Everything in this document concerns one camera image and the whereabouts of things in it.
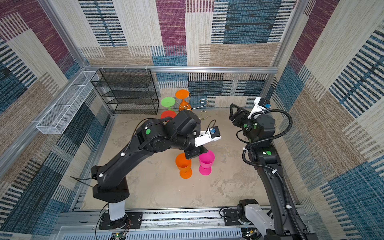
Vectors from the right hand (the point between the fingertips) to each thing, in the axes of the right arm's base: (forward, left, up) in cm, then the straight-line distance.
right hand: (234, 109), depth 67 cm
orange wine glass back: (+19, +23, -6) cm, 31 cm away
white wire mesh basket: (+2, +82, -5) cm, 82 cm away
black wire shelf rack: (+43, +65, -21) cm, 81 cm away
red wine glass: (+4, +30, -5) cm, 31 cm away
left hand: (-15, +13, -3) cm, 21 cm away
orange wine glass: (-13, +24, -28) cm, 39 cm away
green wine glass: (+12, +31, -5) cm, 33 cm away
